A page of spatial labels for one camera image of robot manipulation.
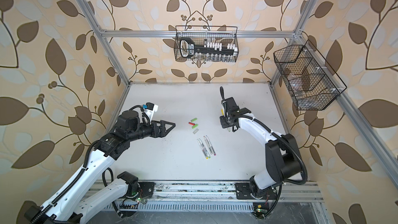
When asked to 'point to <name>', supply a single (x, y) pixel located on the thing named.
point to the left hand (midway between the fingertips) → (167, 123)
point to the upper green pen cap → (194, 120)
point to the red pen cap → (192, 123)
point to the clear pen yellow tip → (201, 148)
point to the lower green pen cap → (194, 126)
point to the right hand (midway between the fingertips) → (226, 121)
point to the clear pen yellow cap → (223, 113)
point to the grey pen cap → (195, 131)
